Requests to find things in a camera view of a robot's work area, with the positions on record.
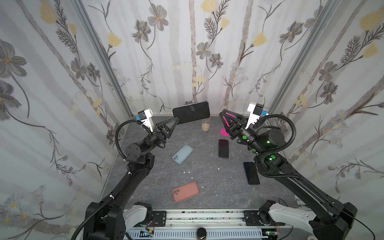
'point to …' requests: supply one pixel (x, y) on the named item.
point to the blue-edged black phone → (223, 148)
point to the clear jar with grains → (205, 127)
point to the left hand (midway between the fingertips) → (176, 119)
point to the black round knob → (201, 233)
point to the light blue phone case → (182, 154)
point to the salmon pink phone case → (185, 192)
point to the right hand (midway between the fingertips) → (225, 112)
